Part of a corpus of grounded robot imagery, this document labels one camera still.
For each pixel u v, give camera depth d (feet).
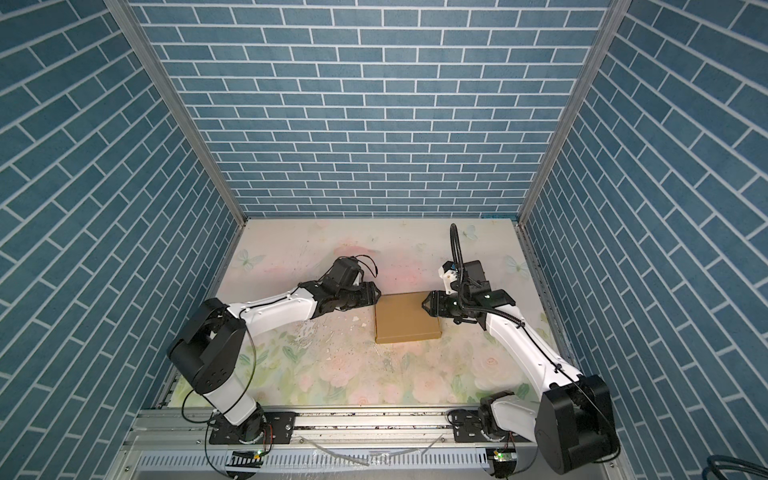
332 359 2.79
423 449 2.34
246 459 2.37
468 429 2.40
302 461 2.53
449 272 2.52
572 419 1.31
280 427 2.42
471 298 2.08
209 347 1.53
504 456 2.42
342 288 2.33
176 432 2.46
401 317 3.14
